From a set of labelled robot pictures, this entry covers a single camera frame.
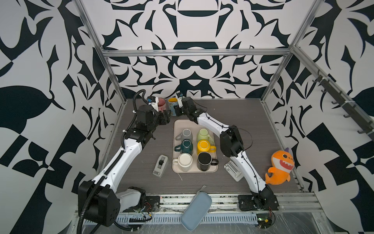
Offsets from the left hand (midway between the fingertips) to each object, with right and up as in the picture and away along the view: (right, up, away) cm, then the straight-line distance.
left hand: (164, 108), depth 79 cm
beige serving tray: (+17, -26, +13) cm, 33 cm away
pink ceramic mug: (-6, +4, +24) cm, 25 cm away
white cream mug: (+11, -28, +3) cm, 31 cm away
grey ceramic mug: (+12, -15, +10) cm, 22 cm away
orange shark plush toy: (+64, -29, +1) cm, 70 cm away
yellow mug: (+22, -21, +7) cm, 31 cm away
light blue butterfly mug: (+2, +6, +24) cm, 24 cm away
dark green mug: (+12, -21, +4) cm, 25 cm away
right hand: (+3, +4, +23) cm, 23 cm away
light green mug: (+22, -15, +10) cm, 29 cm away
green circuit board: (+50, -54, -7) cm, 74 cm away
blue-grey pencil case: (+17, -49, -9) cm, 52 cm away
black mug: (+22, -29, +3) cm, 36 cm away
